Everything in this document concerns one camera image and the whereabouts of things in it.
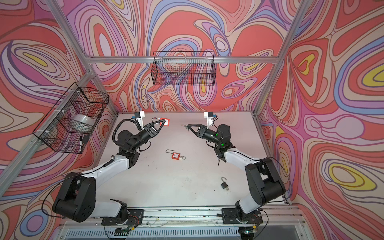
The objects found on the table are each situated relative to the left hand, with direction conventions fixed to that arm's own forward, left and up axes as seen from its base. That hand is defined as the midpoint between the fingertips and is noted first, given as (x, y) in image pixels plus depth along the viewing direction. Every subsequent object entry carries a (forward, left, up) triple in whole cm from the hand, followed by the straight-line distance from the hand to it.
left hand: (166, 123), depth 71 cm
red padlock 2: (+1, 0, 0) cm, 1 cm away
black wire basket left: (-5, +50, +2) cm, 50 cm away
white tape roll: (-1, +40, +1) cm, 40 cm away
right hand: (+1, -11, -7) cm, 13 cm away
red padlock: (-2, -2, -30) cm, 30 cm away
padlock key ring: (-2, -6, -31) cm, 32 cm away
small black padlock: (-19, -31, -33) cm, 49 cm away
